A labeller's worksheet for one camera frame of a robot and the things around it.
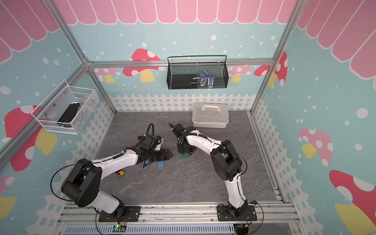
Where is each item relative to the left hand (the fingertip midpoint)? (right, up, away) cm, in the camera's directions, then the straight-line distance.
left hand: (166, 158), depth 90 cm
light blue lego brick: (-4, -4, 0) cm, 6 cm away
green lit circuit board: (-21, -32, -17) cm, 41 cm away
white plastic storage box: (+28, +27, +12) cm, 41 cm away
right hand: (+11, +4, +3) cm, 12 cm away
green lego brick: (+10, 0, +5) cm, 11 cm away
